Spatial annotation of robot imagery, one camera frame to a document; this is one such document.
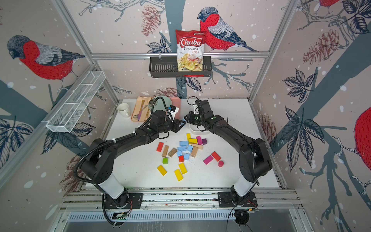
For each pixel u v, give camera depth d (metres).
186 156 0.89
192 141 0.95
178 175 0.82
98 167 0.46
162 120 0.71
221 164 0.86
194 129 0.96
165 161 0.87
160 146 0.93
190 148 0.91
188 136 1.00
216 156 0.89
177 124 0.76
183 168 0.85
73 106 0.76
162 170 0.84
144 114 1.10
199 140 0.95
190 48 0.83
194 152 0.90
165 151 0.92
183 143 0.95
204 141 0.95
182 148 0.92
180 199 0.76
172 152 0.90
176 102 1.22
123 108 1.06
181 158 0.88
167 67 0.95
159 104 1.19
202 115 0.68
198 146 0.94
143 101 1.21
